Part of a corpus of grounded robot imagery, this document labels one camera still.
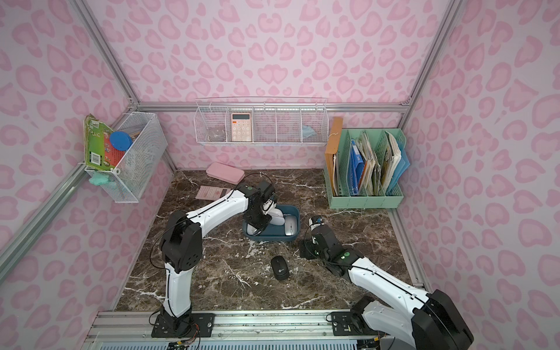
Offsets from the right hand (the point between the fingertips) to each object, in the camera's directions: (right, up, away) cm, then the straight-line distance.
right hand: (306, 240), depth 84 cm
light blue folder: (+41, +29, +6) cm, 51 cm away
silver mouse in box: (-6, +4, +11) cm, 13 cm away
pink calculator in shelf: (-27, +47, +11) cm, 55 cm away
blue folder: (+22, +29, +11) cm, 38 cm away
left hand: (-18, +6, +8) cm, 21 cm away
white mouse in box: (-23, +2, +11) cm, 26 cm away
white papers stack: (+35, +32, +6) cm, 48 cm away
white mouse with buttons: (-12, +8, +11) cm, 18 cm away
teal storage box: (-12, +1, +11) cm, 16 cm away
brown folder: (+10, +36, -2) cm, 37 cm away
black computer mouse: (-10, -11, +1) cm, 15 cm away
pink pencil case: (-41, +28, +34) cm, 60 cm away
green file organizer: (+26, +28, +10) cm, 40 cm away
